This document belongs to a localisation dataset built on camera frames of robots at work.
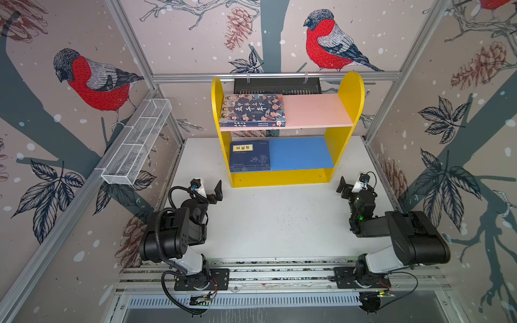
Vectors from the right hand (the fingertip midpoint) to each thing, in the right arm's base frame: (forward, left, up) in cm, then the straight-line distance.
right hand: (353, 181), depth 89 cm
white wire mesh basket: (+1, +91, +23) cm, 94 cm away
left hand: (-5, +64, +5) cm, 65 cm away
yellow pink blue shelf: (+6, +24, +6) cm, 26 cm away
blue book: (+6, +48, +10) cm, 50 cm away
